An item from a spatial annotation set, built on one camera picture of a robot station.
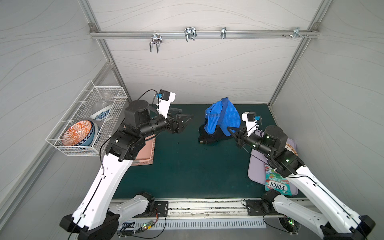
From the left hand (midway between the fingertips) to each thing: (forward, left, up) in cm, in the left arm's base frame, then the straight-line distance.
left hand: (187, 114), depth 56 cm
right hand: (+2, -18, -10) cm, 21 cm away
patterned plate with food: (+9, -64, -42) cm, 77 cm away
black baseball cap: (+15, -9, -40) cm, 44 cm away
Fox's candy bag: (-11, -46, -41) cm, 62 cm away
